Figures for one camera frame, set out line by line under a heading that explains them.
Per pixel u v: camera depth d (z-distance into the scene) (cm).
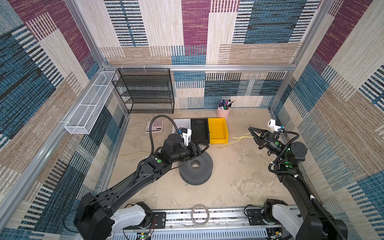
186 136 69
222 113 111
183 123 108
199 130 112
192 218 73
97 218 38
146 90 111
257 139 65
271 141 61
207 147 69
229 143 77
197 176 81
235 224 73
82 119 71
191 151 64
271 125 68
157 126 108
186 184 81
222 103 109
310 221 40
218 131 109
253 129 67
